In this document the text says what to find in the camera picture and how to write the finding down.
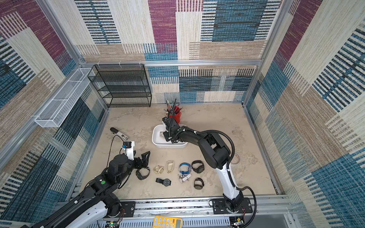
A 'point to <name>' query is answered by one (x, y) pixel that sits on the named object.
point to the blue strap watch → (185, 172)
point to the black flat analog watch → (166, 182)
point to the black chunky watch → (139, 176)
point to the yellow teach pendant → (167, 222)
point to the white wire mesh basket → (55, 112)
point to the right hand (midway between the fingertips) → (170, 134)
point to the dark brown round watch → (198, 183)
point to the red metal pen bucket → (177, 113)
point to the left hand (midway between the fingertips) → (143, 152)
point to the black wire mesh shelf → (122, 85)
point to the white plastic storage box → (158, 140)
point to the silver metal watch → (180, 178)
